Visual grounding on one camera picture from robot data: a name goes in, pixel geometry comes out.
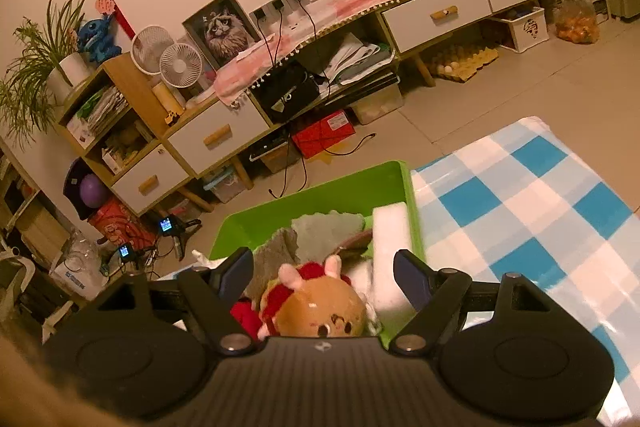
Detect egg tray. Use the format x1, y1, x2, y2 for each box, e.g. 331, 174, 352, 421
427, 42, 499, 83

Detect purple ball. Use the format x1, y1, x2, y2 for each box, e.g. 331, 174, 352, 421
79, 173, 111, 209

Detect black handbag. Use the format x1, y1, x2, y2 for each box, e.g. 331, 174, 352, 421
250, 61, 324, 124

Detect potted green plant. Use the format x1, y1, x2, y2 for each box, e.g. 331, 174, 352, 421
1, 0, 86, 148

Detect grey green rag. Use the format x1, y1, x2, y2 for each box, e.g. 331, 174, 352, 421
244, 210, 372, 305

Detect white desk fan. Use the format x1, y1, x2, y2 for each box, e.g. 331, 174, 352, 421
160, 42, 203, 89
130, 25, 176, 76

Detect blue stitch plush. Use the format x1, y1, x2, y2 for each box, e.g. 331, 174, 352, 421
77, 14, 122, 65

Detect framed cat picture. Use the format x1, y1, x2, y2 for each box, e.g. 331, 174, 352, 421
182, 0, 260, 70

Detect white storage crate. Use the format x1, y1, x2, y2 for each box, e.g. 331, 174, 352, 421
486, 6, 549, 54

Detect blue white checkered tablecloth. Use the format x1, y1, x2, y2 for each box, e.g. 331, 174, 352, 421
412, 117, 639, 424

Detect wooden white tv cabinet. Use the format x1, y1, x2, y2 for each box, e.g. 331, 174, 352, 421
56, 0, 532, 216

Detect white sponge block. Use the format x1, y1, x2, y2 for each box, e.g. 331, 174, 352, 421
372, 202, 412, 317

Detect white cloth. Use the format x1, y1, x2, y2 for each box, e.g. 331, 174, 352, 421
343, 258, 382, 336

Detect pink cloth runner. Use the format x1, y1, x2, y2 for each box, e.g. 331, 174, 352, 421
213, 0, 409, 106

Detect bag of oranges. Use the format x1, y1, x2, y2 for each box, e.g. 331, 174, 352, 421
553, 0, 600, 44

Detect red shoe box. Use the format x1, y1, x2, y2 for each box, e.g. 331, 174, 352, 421
293, 109, 355, 159

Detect white desk fan rear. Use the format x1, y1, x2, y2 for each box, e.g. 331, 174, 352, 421
130, 25, 176, 76

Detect white office chair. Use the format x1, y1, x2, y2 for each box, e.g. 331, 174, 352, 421
1, 237, 77, 345

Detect brown deer plush toy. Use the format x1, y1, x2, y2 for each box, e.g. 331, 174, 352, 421
257, 255, 368, 340

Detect green plastic storage bin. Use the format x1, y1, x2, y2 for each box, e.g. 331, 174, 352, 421
207, 159, 428, 349

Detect white desk fan front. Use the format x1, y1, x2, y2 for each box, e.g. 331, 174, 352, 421
160, 42, 203, 89

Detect red santa hat plush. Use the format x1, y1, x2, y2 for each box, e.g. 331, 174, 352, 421
230, 298, 262, 341

